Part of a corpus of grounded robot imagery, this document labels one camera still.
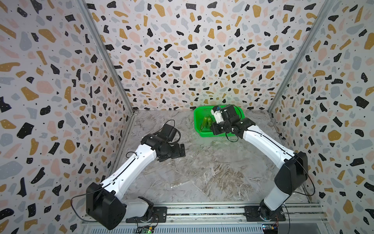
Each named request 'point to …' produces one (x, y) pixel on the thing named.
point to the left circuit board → (145, 229)
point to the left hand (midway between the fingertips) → (180, 154)
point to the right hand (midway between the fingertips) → (211, 127)
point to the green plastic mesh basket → (200, 111)
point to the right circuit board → (270, 228)
